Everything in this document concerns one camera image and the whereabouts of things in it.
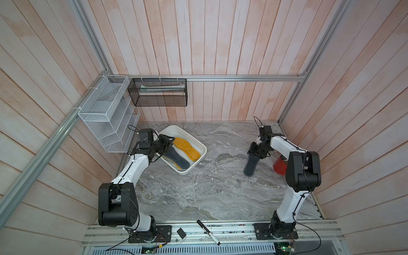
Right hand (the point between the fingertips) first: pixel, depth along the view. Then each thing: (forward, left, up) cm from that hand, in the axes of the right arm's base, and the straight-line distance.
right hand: (250, 152), depth 99 cm
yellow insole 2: (+2, +40, +1) cm, 40 cm away
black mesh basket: (+32, +60, +23) cm, 72 cm away
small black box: (-45, +40, -4) cm, 60 cm away
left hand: (-3, +45, +15) cm, 48 cm away
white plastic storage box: (0, +43, -1) cm, 43 cm away
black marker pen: (-44, +27, -2) cm, 52 cm away
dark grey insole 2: (-7, 0, -6) cm, 9 cm away
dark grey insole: (-8, +44, 0) cm, 45 cm away
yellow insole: (-10, +47, -1) cm, 48 cm away
